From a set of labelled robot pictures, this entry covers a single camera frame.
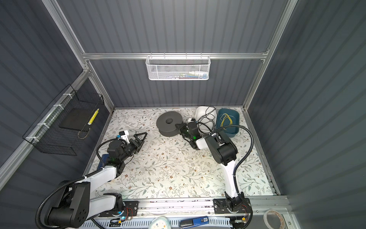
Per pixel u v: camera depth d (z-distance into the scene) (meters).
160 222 0.68
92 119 0.77
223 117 1.12
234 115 1.11
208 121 1.09
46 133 0.64
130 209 0.72
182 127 0.90
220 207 0.74
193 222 0.66
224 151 0.57
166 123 1.02
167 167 0.89
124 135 0.79
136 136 0.76
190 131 0.82
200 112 1.14
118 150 0.67
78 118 0.77
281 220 0.69
